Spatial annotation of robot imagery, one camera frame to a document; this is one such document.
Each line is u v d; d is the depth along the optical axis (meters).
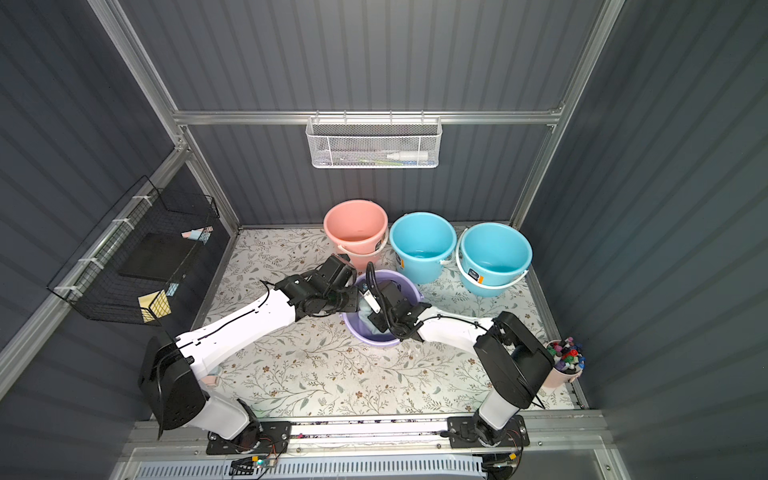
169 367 0.44
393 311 0.68
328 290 0.61
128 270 0.70
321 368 0.85
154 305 0.61
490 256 1.04
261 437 0.72
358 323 0.88
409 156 0.87
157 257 0.74
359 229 1.12
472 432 0.74
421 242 1.08
